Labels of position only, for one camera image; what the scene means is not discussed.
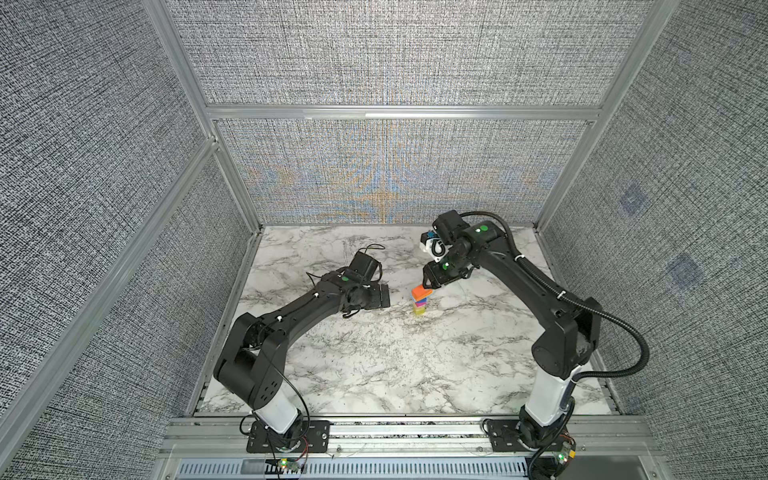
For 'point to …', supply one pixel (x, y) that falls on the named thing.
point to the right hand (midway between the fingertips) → (434, 278)
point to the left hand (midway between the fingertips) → (376, 300)
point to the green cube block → (420, 310)
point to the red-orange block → (420, 293)
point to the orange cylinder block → (420, 298)
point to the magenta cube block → (421, 304)
